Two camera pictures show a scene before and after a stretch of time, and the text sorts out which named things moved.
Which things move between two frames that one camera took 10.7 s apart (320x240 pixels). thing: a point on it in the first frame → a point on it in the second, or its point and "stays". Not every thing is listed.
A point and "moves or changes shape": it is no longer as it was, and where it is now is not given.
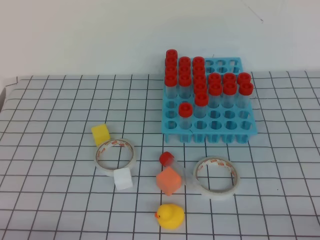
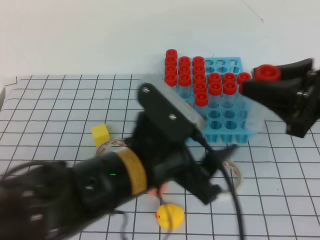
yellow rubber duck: [170, 216] stays
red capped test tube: [167, 159] moves or changes shape
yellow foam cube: [101, 134] stays
